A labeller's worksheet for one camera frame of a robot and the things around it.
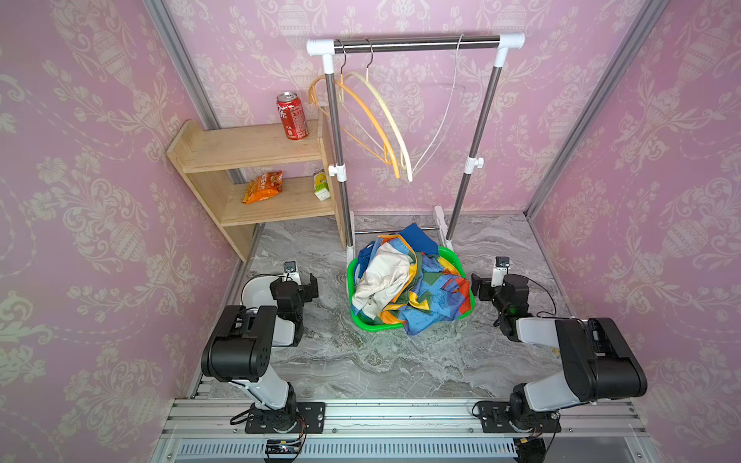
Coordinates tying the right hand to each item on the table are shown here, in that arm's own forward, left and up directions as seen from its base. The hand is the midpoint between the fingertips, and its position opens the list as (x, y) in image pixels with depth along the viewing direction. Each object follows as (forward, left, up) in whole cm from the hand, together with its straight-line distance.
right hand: (489, 273), depth 94 cm
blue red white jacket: (-2, +36, +11) cm, 38 cm away
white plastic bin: (+1, +78, -6) cm, 78 cm away
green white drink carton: (+24, +53, +19) cm, 62 cm away
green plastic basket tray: (+10, +12, -1) cm, 15 cm away
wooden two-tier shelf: (+41, +79, +14) cm, 90 cm away
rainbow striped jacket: (-10, +21, +7) cm, 24 cm away
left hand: (+3, +63, 0) cm, 63 cm away
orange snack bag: (+25, +73, +19) cm, 80 cm away
